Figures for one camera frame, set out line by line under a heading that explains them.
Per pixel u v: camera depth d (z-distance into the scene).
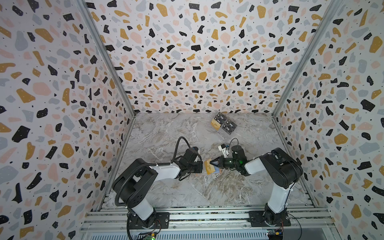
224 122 1.06
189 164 0.72
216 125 1.09
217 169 0.90
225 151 0.87
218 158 0.88
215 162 0.89
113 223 0.74
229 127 1.04
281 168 0.52
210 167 0.90
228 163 0.84
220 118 1.09
